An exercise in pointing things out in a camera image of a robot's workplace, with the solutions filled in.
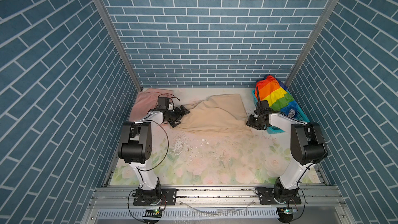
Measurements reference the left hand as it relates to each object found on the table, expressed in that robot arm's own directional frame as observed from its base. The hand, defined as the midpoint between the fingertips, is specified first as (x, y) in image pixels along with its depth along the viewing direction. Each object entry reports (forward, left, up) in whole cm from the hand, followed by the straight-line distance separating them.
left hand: (185, 115), depth 96 cm
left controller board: (-49, +13, -11) cm, 52 cm away
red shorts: (+14, -60, +5) cm, 62 cm away
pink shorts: (+16, +28, -4) cm, 33 cm away
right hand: (-3, -40, -4) cm, 40 cm away
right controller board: (-51, -49, -9) cm, 71 cm away
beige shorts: (+5, -24, -6) cm, 26 cm away
